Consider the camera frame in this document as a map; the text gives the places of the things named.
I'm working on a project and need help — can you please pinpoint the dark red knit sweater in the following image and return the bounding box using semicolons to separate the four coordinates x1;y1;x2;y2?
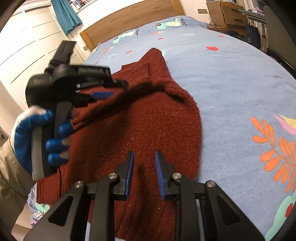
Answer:
37;48;202;240

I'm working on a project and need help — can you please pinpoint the beige sleeve forearm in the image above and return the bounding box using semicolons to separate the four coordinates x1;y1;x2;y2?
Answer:
0;139;35;232

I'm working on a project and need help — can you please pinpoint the blue white gloved left hand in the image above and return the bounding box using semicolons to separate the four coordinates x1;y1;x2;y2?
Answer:
10;105;73;174

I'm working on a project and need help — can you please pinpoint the white wardrobe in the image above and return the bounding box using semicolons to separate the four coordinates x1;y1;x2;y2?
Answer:
0;2;85;112

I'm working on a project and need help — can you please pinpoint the left teal curtain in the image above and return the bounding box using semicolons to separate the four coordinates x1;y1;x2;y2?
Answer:
51;0;82;35

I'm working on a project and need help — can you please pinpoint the wooden headboard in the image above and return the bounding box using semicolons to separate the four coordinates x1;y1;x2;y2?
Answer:
80;0;185;51

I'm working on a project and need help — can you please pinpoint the row of books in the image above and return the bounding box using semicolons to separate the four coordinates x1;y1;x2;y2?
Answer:
68;0;92;10

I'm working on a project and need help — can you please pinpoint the blue patterned bed cover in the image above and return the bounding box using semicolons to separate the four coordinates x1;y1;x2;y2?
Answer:
27;15;296;241

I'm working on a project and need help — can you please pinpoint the wooden bedside cabinet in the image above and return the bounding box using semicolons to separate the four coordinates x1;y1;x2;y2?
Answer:
207;1;249;38

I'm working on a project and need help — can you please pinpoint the dark bag on floor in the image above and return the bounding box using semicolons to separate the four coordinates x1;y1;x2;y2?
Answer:
246;25;261;49

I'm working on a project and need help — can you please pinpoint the glass desk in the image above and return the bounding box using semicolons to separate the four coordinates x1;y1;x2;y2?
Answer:
238;9;266;24

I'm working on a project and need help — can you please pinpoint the grey desk chair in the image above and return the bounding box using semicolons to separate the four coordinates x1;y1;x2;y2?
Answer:
263;6;295;78

